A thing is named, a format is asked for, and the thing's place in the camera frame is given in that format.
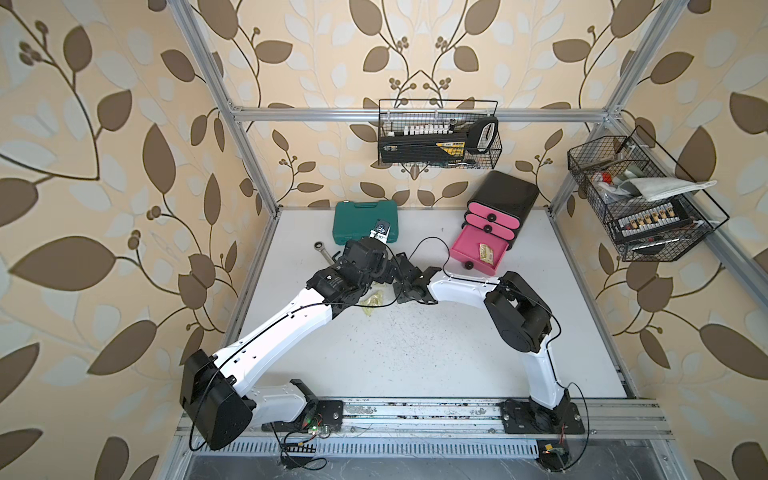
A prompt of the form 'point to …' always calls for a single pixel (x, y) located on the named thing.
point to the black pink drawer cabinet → (506, 193)
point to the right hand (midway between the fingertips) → (404, 289)
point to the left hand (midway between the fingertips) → (381, 250)
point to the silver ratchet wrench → (319, 246)
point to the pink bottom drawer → (466, 248)
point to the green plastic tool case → (353, 221)
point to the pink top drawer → (502, 218)
